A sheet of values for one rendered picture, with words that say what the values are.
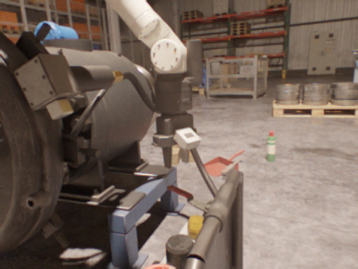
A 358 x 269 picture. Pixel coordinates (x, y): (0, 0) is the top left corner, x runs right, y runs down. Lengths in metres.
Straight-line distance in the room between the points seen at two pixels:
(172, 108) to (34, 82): 0.34
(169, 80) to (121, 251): 0.79
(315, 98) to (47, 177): 4.14
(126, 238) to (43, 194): 0.45
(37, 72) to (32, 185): 0.29
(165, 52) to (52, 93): 0.28
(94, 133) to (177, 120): 0.53
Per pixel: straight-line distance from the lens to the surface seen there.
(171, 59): 0.60
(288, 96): 4.66
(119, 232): 1.18
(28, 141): 0.79
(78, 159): 0.85
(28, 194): 0.85
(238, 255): 0.75
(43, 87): 0.74
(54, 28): 1.66
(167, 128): 0.64
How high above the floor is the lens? 0.79
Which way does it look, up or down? 13 degrees down
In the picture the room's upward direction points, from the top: 3 degrees counter-clockwise
